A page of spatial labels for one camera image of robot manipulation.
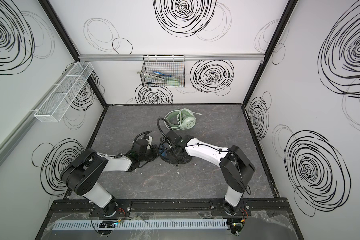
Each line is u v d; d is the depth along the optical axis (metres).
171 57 0.91
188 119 1.00
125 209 0.73
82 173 0.46
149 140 0.87
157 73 0.91
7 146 0.54
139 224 0.96
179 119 1.02
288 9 0.73
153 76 0.85
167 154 0.76
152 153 0.81
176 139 0.67
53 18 0.74
